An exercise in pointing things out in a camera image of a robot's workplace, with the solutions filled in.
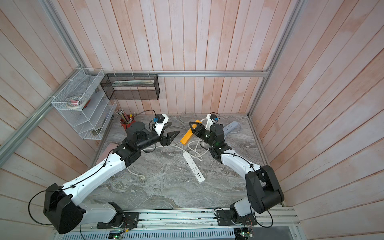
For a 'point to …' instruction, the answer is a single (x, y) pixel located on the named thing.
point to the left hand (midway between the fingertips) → (174, 129)
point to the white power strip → (194, 168)
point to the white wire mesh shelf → (91, 120)
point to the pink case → (106, 152)
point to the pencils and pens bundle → (121, 112)
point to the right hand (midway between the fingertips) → (190, 124)
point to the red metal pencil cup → (126, 124)
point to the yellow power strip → (187, 136)
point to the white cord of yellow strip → (183, 148)
